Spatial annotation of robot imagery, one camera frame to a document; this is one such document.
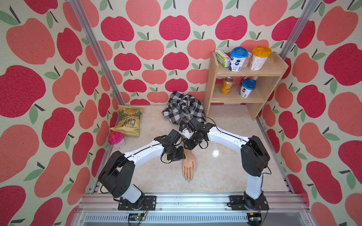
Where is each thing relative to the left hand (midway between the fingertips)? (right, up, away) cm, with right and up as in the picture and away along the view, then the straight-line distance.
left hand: (185, 160), depth 83 cm
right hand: (+1, +7, +6) cm, 9 cm away
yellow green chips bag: (-41, +24, +18) cm, 51 cm away
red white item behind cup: (+45, +54, +13) cm, 72 cm away
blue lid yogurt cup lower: (+42, +47, +8) cm, 63 cm away
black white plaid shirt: (-3, +34, +28) cm, 44 cm away
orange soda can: (+28, +48, +10) cm, 56 cm away
